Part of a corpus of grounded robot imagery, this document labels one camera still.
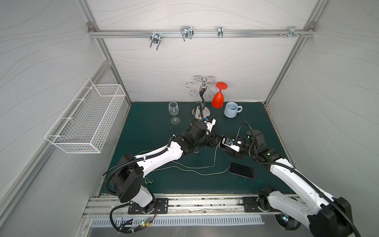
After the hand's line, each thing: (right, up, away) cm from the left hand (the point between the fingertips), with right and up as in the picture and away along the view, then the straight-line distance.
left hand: (217, 137), depth 76 cm
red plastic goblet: (+3, +22, +20) cm, 30 cm away
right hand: (+8, -3, +5) cm, 10 cm away
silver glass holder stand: (-6, +15, +38) cm, 41 cm away
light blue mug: (+16, +16, +32) cm, 39 cm away
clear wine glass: (-27, +17, +22) cm, 38 cm away
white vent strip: (-38, -40, -7) cm, 55 cm away
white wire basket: (-65, +7, -8) cm, 65 cm away
